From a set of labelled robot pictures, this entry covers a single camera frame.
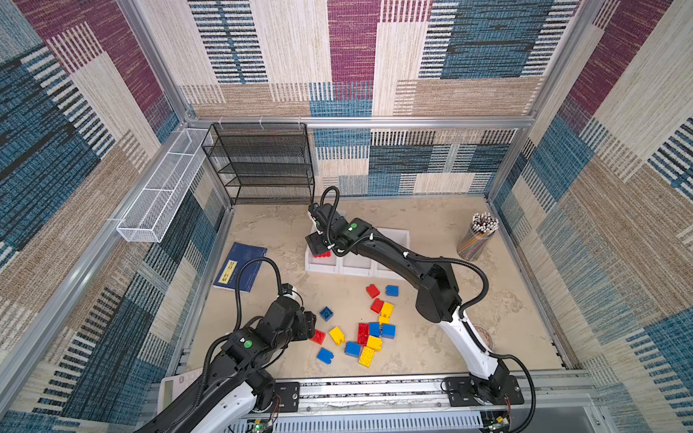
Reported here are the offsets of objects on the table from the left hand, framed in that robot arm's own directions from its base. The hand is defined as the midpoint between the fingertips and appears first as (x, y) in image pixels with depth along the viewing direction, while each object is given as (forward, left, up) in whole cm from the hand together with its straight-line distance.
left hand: (307, 316), depth 79 cm
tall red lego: (-3, -16, -8) cm, 18 cm away
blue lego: (+11, -26, -6) cm, 29 cm away
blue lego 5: (-2, -24, -9) cm, 26 cm away
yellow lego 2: (-4, -8, -6) cm, 11 cm away
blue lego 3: (-7, -13, -10) cm, 18 cm away
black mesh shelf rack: (+60, +22, +8) cm, 64 cm away
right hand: (+24, -3, +4) cm, 24 cm away
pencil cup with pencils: (+24, -55, +10) cm, 61 cm away
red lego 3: (-3, -3, -8) cm, 9 cm away
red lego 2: (+6, -21, -8) cm, 23 cm away
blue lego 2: (-8, -5, -9) cm, 13 cm away
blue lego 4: (-1, -20, -8) cm, 21 cm away
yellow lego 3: (-6, -19, -7) cm, 21 cm away
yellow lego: (+3, -23, -7) cm, 25 cm away
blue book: (+27, +29, -9) cm, 41 cm away
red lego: (+12, -20, -9) cm, 25 cm away
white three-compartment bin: (+18, -15, -2) cm, 23 cm away
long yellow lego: (-10, -17, -8) cm, 21 cm away
